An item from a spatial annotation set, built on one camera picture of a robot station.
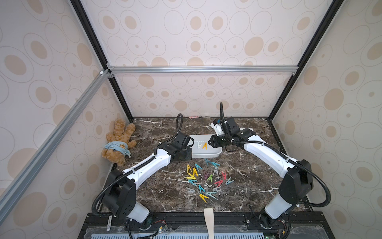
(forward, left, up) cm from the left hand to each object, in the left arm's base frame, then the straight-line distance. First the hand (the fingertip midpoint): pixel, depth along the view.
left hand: (194, 154), depth 84 cm
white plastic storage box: (+13, -5, -13) cm, 19 cm away
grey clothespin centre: (-5, -14, -12) cm, 18 cm away
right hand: (+6, -12, +5) cm, 14 cm away
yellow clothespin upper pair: (-5, -1, -11) cm, 12 cm away
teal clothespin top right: (+1, -12, -12) cm, 17 cm away
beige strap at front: (-29, -8, -13) cm, 33 cm away
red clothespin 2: (-8, -18, -11) cm, 23 cm away
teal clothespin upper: (-2, -2, -12) cm, 12 cm away
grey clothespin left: (-16, +1, -12) cm, 20 cm away
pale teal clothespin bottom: (-18, -9, -11) cm, 23 cm away
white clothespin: (+14, -3, -12) cm, 19 cm away
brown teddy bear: (+9, +47, -3) cm, 48 cm away
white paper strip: (+32, -44, -14) cm, 56 cm away
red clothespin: (-12, -15, -12) cm, 22 cm away
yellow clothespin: (-9, +1, -12) cm, 14 cm away
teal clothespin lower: (-15, -4, -12) cm, 19 cm away
